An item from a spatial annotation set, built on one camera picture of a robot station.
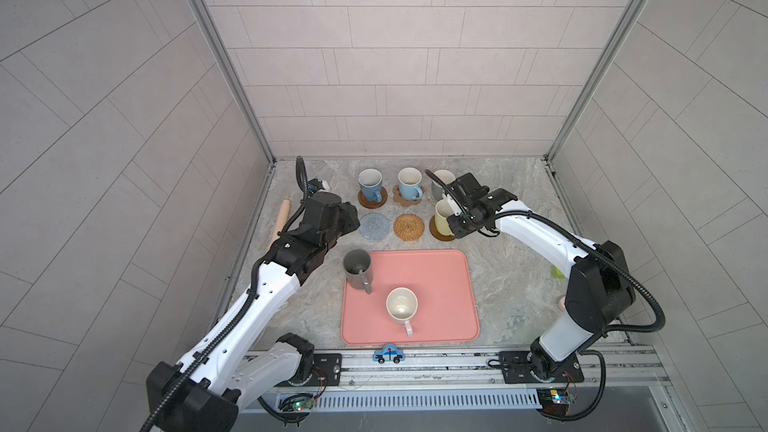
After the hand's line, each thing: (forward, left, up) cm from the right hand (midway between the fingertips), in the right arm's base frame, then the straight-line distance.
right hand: (454, 225), depth 87 cm
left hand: (-1, +27, +14) cm, 30 cm away
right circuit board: (-42, -17, -11) cm, 47 cm away
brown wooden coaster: (+15, +25, -7) cm, 30 cm away
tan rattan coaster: (+5, +13, -8) cm, 16 cm away
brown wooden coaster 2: (+2, +5, -5) cm, 7 cm away
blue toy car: (-30, +20, -7) cm, 37 cm away
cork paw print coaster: (+15, +13, -7) cm, 21 cm away
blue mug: (+18, +24, +1) cm, 31 cm away
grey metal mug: (-10, +29, -4) cm, 31 cm away
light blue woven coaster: (+6, +24, -8) cm, 26 cm away
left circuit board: (-39, +41, -6) cm, 57 cm away
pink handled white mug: (-20, +17, -7) cm, 27 cm away
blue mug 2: (+19, +12, 0) cm, 22 cm away
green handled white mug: (+2, +3, +5) cm, 6 cm away
